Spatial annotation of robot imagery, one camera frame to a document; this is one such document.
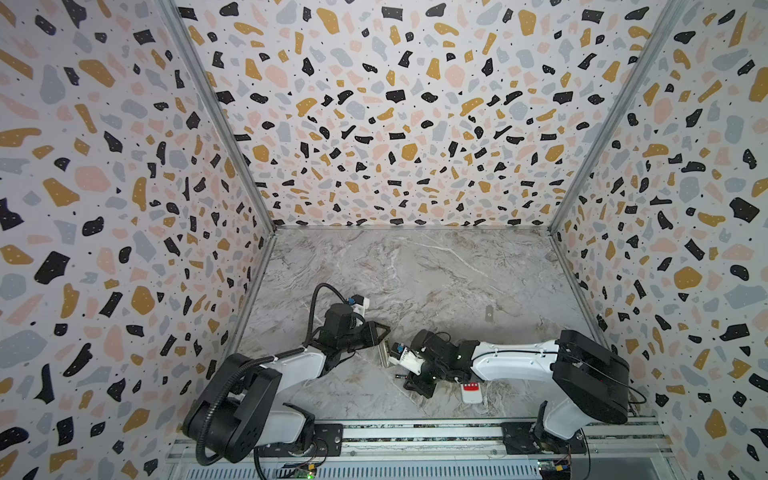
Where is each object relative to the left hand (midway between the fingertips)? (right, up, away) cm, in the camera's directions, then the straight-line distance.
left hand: (389, 326), depth 85 cm
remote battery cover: (+32, +1, +12) cm, 34 cm away
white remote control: (-2, -8, -2) cm, 8 cm away
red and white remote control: (+22, -17, -4) cm, 28 cm away
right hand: (+3, -13, -4) cm, 14 cm away
